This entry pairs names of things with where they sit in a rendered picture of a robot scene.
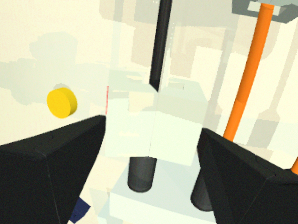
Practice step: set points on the yellow short cylinder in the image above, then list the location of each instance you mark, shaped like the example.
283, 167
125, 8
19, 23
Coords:
62, 102

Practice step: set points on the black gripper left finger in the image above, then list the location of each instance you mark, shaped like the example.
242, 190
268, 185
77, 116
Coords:
42, 176

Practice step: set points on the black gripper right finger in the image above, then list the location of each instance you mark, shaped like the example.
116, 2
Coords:
245, 188

